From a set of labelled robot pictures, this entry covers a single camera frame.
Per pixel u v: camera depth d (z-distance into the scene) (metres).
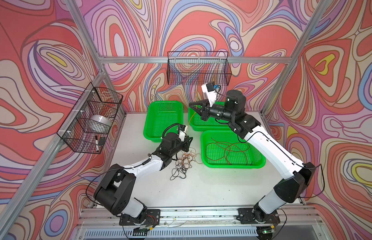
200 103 0.58
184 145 0.76
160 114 1.19
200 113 0.60
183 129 0.73
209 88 0.55
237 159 0.93
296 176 0.41
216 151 0.98
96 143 0.72
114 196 0.43
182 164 0.90
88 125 0.71
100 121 0.72
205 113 0.57
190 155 0.91
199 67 0.85
